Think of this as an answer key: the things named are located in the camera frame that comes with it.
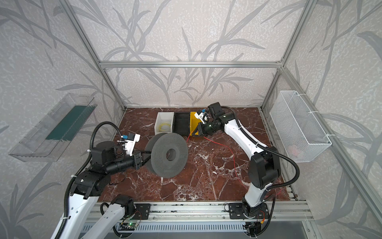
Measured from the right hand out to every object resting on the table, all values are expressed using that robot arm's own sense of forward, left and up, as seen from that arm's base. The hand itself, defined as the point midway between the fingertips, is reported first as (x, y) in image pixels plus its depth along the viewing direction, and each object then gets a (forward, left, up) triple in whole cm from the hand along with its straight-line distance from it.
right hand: (194, 129), depth 80 cm
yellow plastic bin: (+17, +1, -15) cm, 23 cm away
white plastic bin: (+25, +25, -20) cm, 41 cm away
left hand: (-16, +16, +7) cm, 24 cm away
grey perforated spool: (-17, +10, +6) cm, 21 cm away
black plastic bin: (+21, +11, -22) cm, 32 cm away
